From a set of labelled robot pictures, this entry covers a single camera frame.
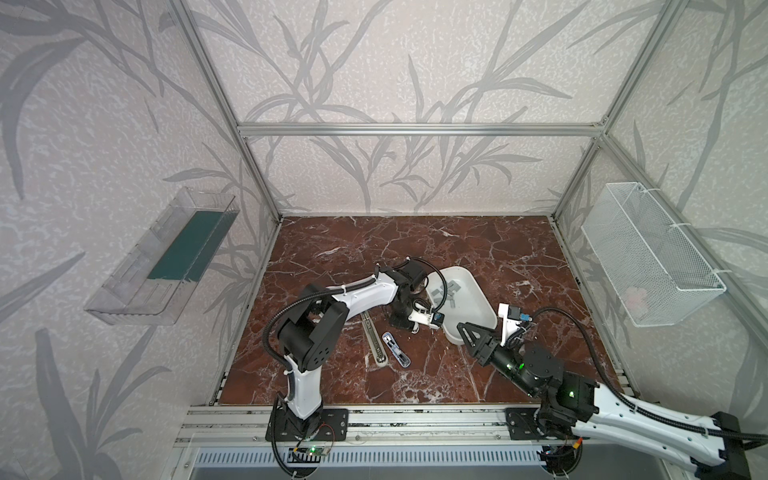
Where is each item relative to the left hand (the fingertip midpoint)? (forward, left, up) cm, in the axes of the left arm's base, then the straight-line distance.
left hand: (415, 310), depth 91 cm
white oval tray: (+8, -15, -4) cm, 17 cm away
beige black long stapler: (-11, +11, -1) cm, 16 cm away
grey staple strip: (+10, -13, -2) cm, 17 cm away
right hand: (-10, -10, +18) cm, 23 cm away
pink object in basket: (-5, -54, +19) cm, 57 cm away
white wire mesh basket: (-7, -49, +33) cm, 59 cm away
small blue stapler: (-13, +4, -2) cm, 13 cm away
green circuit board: (-36, +24, -2) cm, 43 cm away
